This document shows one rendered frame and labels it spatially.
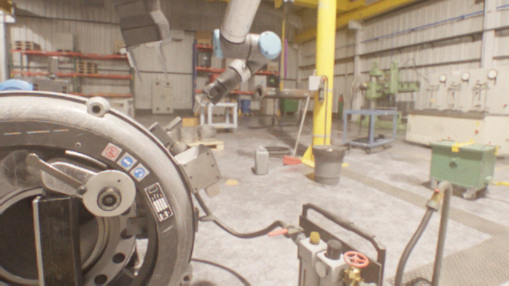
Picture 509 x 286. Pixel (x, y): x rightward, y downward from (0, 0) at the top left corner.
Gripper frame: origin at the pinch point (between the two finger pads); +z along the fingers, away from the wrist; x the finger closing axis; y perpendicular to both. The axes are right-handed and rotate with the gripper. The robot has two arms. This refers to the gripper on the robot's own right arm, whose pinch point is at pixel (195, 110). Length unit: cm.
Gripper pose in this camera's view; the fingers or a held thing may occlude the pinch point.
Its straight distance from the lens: 99.5
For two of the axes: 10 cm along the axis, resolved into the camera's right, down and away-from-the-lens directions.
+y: 3.1, -0.9, -9.5
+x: 6.6, 7.4, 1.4
